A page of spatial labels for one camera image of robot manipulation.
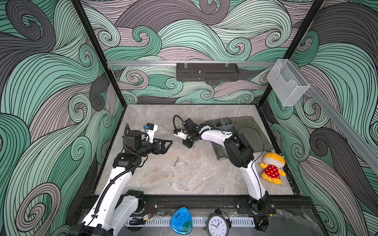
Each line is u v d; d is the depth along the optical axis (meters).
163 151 0.65
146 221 0.70
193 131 0.76
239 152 0.56
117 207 0.55
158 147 0.66
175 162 0.90
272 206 0.73
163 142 0.66
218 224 0.66
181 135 0.88
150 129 0.66
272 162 0.82
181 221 0.61
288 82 0.79
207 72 0.97
